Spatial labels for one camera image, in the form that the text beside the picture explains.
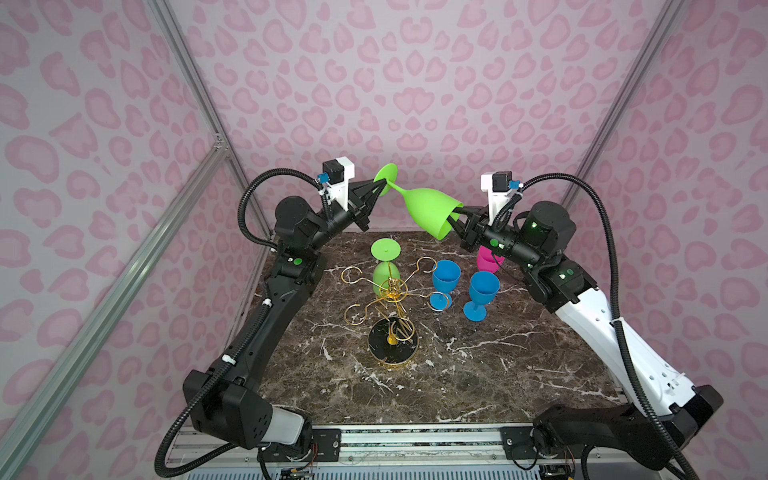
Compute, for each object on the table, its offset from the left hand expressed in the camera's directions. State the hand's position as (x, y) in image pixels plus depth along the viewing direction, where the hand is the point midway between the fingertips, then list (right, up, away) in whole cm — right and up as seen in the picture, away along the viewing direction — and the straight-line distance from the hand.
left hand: (385, 176), depth 58 cm
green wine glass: (-1, -14, +17) cm, 22 cm away
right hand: (+12, -6, 0) cm, 13 cm away
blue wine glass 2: (+18, -22, +34) cm, 44 cm away
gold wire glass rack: (+1, -41, +33) cm, 52 cm away
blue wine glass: (+28, -24, +30) cm, 48 cm away
